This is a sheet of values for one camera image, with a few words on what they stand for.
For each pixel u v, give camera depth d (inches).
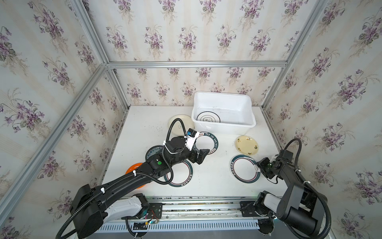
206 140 38.8
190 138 24.3
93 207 15.1
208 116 44.8
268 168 29.1
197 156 25.1
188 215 28.7
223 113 46.7
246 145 38.6
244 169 34.6
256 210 28.3
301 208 17.1
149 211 28.7
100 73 33.2
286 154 27.6
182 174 34.0
